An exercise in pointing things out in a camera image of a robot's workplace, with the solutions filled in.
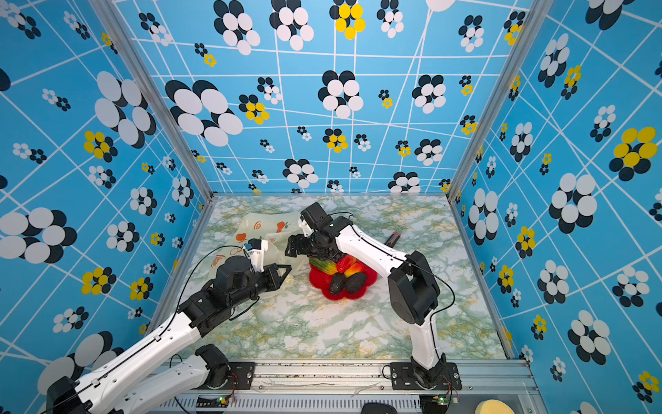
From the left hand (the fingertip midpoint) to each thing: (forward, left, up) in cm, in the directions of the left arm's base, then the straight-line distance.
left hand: (294, 267), depth 74 cm
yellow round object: (-31, -54, -17) cm, 65 cm away
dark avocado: (+3, -19, -15) cm, 24 cm away
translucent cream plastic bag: (+24, +12, -13) cm, 30 cm away
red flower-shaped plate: (+6, -6, -19) cm, 20 cm away
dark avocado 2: (+2, -12, -15) cm, 20 cm away
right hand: (+9, +1, -7) cm, 12 cm away
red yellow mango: (+9, -16, -15) cm, 24 cm away
